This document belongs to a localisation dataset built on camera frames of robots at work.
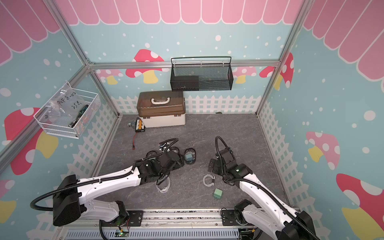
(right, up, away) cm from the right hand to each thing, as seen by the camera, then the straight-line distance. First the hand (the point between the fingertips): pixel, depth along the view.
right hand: (215, 166), depth 82 cm
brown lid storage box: (-33, +34, +15) cm, 50 cm away
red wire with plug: (-54, +11, +21) cm, 59 cm away
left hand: (-19, +3, -2) cm, 20 cm away
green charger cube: (+2, -14, -1) cm, 14 cm away
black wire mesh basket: (-3, +56, +13) cm, 58 cm away
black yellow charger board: (-53, +23, +30) cm, 65 cm away
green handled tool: (-69, +28, -8) cm, 74 cm away
